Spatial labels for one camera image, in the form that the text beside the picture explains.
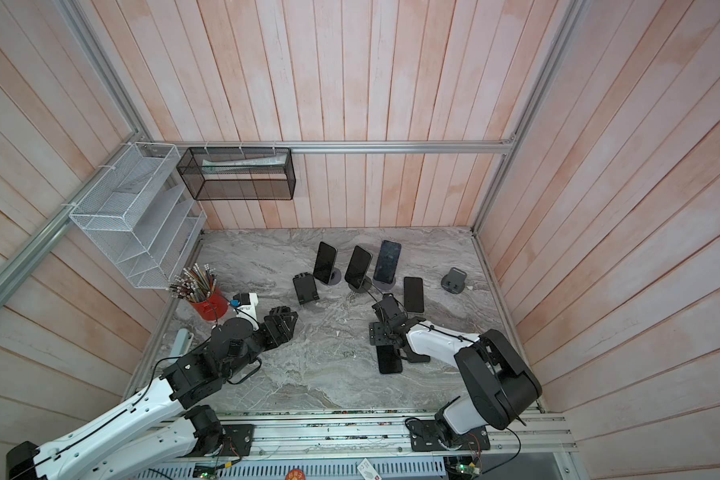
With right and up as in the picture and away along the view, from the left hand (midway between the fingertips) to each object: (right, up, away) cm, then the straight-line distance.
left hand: (287, 325), depth 74 cm
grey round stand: (+10, +10, +30) cm, 33 cm away
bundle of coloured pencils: (-28, +10, +7) cm, 31 cm away
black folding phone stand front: (+30, -5, -9) cm, 32 cm away
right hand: (+27, -6, +19) cm, 33 cm away
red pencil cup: (-27, +2, +18) cm, 33 cm away
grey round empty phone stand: (+51, +10, +25) cm, 58 cm away
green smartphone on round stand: (+7, +16, +29) cm, 34 cm away
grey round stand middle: (+21, +8, +30) cm, 37 cm away
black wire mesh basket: (-19, +44, +16) cm, 50 cm away
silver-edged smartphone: (+37, +5, +27) cm, 46 cm away
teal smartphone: (+18, +15, +22) cm, 32 cm away
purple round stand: (+28, +7, +28) cm, 40 cm away
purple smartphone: (+29, +19, +24) cm, 42 cm away
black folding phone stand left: (+1, +7, +23) cm, 24 cm away
